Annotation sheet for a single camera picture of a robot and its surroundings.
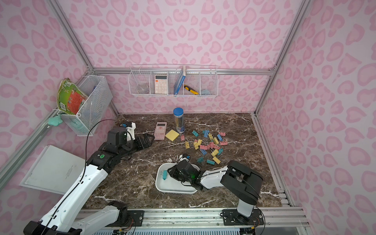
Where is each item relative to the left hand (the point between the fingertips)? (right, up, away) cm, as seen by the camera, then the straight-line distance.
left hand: (147, 136), depth 75 cm
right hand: (+8, -21, +8) cm, 24 cm away
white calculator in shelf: (+3, +32, +20) cm, 38 cm away
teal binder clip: (+7, -23, +11) cm, 26 cm away
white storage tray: (+8, -28, +10) cm, 31 cm away
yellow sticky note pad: (+8, -2, +33) cm, 34 cm away
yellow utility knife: (+20, +30, +23) cm, 43 cm away
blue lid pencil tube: (+14, +13, +21) cm, 28 cm away
